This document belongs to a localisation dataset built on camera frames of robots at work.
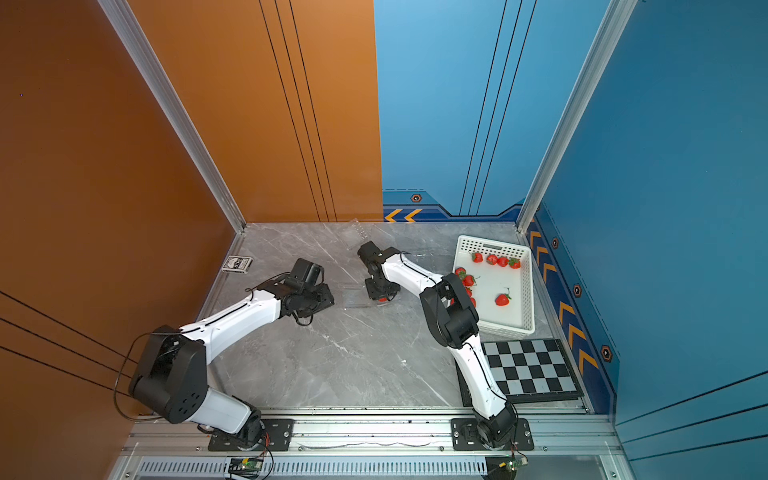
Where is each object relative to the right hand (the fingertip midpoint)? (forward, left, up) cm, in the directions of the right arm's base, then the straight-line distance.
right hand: (381, 294), depth 100 cm
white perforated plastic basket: (+8, -42, -1) cm, 43 cm away
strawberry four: (+11, -47, +2) cm, 49 cm away
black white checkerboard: (-26, -41, +2) cm, 49 cm away
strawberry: (-8, -1, +9) cm, 12 cm away
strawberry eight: (+7, -27, +3) cm, 28 cm away
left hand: (-6, +14, +8) cm, 17 cm away
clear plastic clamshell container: (+1, +9, -2) cm, 9 cm away
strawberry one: (+13, -34, +3) cm, 37 cm away
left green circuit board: (-48, +30, -3) cm, 56 cm away
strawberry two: (+13, -39, +3) cm, 41 cm away
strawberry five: (-3, -40, +1) cm, 40 cm away
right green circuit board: (-47, -33, -1) cm, 57 cm away
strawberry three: (+12, -43, +2) cm, 45 cm away
